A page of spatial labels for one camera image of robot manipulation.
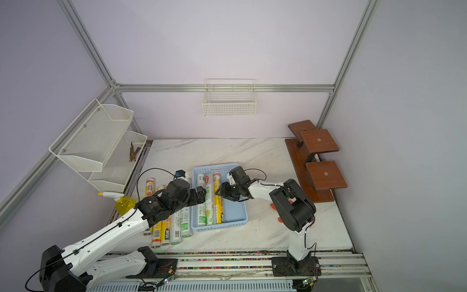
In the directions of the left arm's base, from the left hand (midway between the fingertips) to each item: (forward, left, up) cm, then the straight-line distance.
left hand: (196, 195), depth 79 cm
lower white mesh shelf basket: (+17, +44, -3) cm, 48 cm away
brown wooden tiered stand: (+8, -56, +1) cm, 57 cm away
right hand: (+6, -9, -12) cm, 16 cm away
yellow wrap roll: (+3, -9, -12) cm, 15 cm away
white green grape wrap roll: (0, -4, -10) cm, 11 cm away
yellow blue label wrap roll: (-12, +14, -11) cm, 22 cm away
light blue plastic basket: (-2, -17, -14) cm, 22 cm away
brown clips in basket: (+25, +38, -1) cm, 46 cm away
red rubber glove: (+1, -37, -15) cm, 40 cm away
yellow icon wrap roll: (+10, +29, -13) cm, 33 cm away
